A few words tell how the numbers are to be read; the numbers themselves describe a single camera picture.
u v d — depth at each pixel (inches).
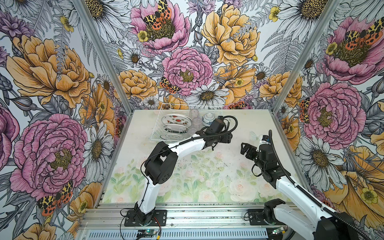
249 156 30.0
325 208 17.1
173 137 38.1
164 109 49.6
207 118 42.5
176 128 40.4
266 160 25.1
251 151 29.5
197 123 39.8
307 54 34.9
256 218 29.1
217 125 28.2
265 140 28.9
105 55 34.9
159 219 29.0
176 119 39.8
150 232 27.9
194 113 41.7
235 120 29.2
